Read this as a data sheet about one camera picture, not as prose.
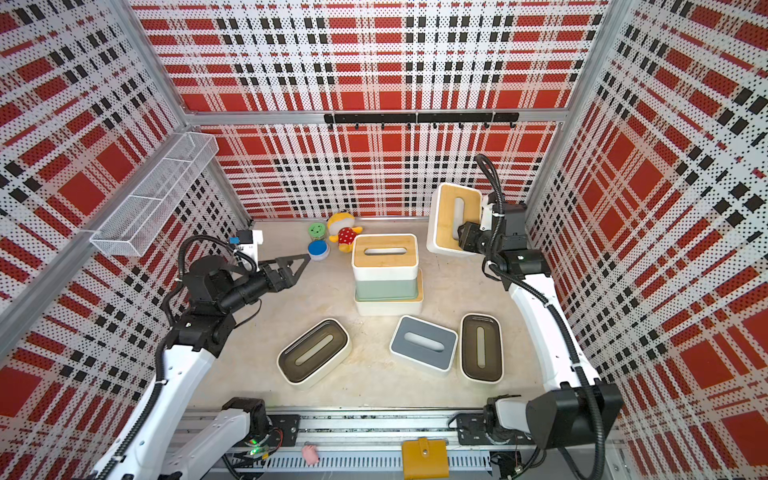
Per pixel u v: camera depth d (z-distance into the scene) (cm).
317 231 111
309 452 69
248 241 61
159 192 78
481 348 82
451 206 75
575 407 37
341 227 111
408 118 88
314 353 82
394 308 98
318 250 108
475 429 74
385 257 78
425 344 86
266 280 61
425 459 69
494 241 55
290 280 61
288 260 65
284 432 73
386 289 87
